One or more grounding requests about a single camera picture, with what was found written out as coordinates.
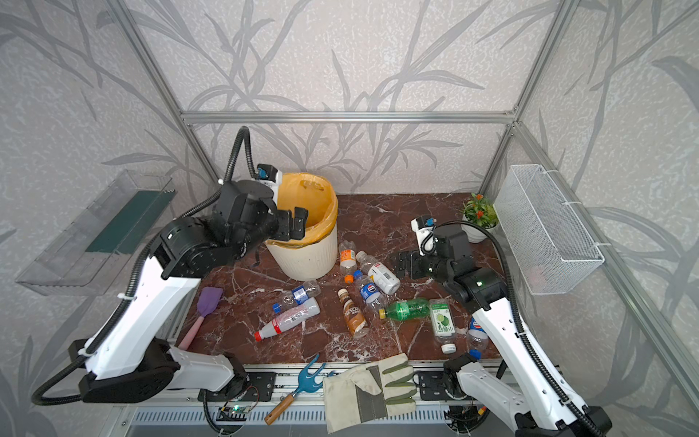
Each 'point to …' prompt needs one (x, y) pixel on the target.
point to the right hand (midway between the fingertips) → (403, 251)
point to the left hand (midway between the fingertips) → (291, 211)
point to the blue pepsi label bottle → (369, 291)
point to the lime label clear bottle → (443, 323)
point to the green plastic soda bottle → (405, 310)
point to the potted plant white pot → (481, 211)
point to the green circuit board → (234, 413)
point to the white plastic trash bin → (308, 262)
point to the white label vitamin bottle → (378, 273)
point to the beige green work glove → (380, 388)
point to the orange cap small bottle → (348, 260)
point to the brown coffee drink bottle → (355, 322)
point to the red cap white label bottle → (306, 310)
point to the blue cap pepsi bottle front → (477, 340)
